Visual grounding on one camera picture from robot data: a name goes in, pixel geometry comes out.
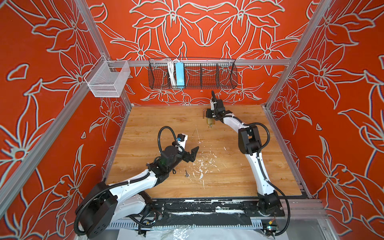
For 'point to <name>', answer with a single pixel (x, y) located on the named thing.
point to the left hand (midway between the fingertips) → (191, 143)
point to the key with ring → (210, 126)
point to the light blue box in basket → (180, 75)
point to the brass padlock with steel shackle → (210, 121)
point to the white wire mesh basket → (107, 78)
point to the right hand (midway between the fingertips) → (205, 110)
